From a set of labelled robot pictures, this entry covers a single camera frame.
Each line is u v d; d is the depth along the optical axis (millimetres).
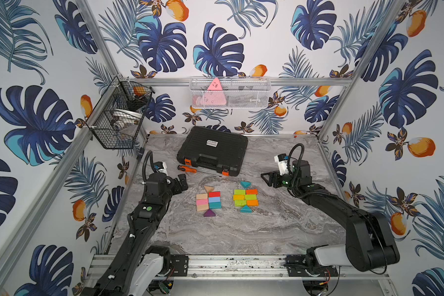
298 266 730
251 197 929
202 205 904
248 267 763
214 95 901
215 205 907
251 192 964
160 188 581
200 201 913
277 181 781
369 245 427
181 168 1032
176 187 703
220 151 1090
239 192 953
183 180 723
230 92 925
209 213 876
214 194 951
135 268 487
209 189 953
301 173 679
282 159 781
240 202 905
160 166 690
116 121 837
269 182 799
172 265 734
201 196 932
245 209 895
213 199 929
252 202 923
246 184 976
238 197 942
